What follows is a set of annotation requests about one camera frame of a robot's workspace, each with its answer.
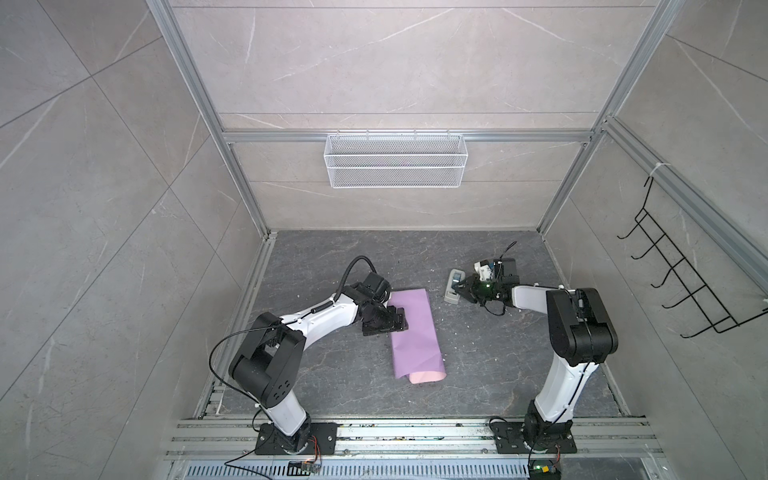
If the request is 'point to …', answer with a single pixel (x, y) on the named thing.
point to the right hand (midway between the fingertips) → (453, 286)
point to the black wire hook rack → (708, 304)
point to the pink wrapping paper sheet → (417, 350)
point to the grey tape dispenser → (451, 295)
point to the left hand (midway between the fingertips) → (397, 322)
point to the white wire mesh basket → (396, 161)
